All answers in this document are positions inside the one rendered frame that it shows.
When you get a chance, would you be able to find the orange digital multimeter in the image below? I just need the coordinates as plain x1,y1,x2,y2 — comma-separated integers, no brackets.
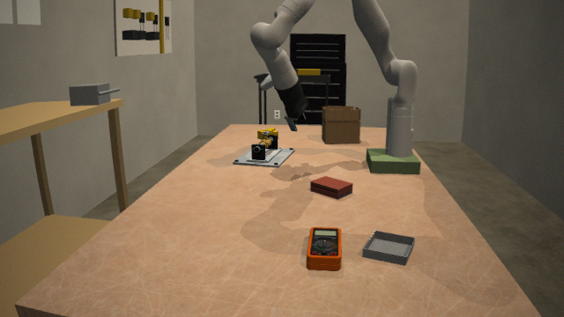
307,227,341,271

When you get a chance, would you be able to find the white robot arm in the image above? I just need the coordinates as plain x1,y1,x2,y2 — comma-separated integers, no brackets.
250,0,418,158

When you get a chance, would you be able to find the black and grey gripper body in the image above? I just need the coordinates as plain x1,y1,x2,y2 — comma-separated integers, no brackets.
260,66,308,119

